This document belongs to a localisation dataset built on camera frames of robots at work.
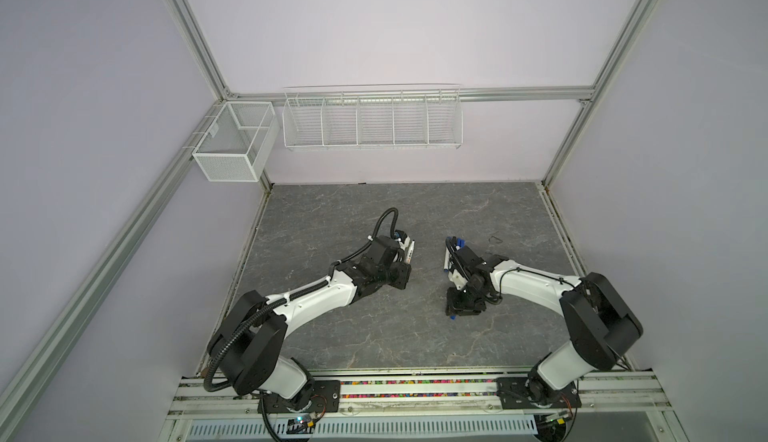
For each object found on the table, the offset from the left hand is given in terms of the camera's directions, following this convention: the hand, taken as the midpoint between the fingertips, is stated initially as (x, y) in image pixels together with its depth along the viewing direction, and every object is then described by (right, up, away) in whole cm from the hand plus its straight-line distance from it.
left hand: (408, 272), depth 85 cm
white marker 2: (+19, +7, +17) cm, 26 cm away
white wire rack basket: (-12, +49, +14) cm, 52 cm away
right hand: (+13, -13, +2) cm, 19 cm away
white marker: (0, +5, 0) cm, 5 cm away
